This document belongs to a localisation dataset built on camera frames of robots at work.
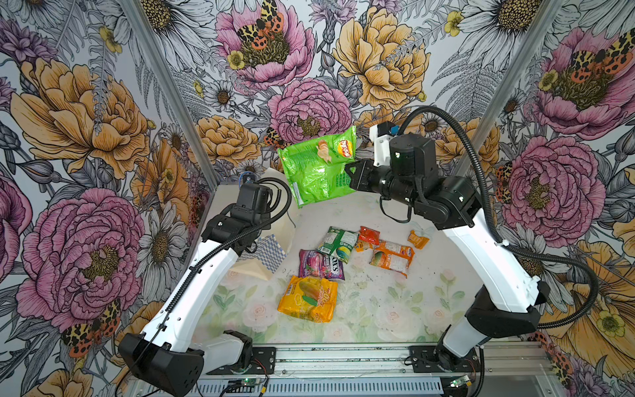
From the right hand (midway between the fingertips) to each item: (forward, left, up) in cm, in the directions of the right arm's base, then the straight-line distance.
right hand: (347, 176), depth 59 cm
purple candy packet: (0, +10, -43) cm, 44 cm away
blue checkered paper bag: (-4, +27, -34) cm, 43 cm away
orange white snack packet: (+2, -19, -44) cm, 48 cm away
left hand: (+2, +27, -18) cm, 33 cm away
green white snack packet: (+8, 0, -42) cm, 43 cm away
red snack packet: (+12, -12, -43) cm, 46 cm away
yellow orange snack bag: (-13, +11, -40) cm, 44 cm away
